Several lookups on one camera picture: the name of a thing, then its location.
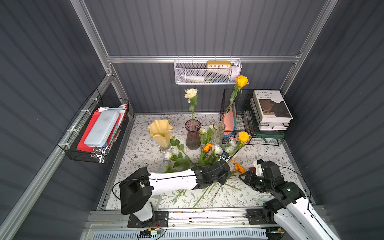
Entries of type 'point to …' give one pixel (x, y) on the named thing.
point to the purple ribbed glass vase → (193, 139)
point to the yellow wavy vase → (160, 129)
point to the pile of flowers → (177, 158)
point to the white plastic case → (102, 128)
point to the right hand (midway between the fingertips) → (243, 177)
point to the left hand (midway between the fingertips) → (227, 172)
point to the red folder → (82, 146)
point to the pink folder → (229, 122)
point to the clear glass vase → (218, 132)
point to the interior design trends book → (271, 106)
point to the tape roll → (244, 136)
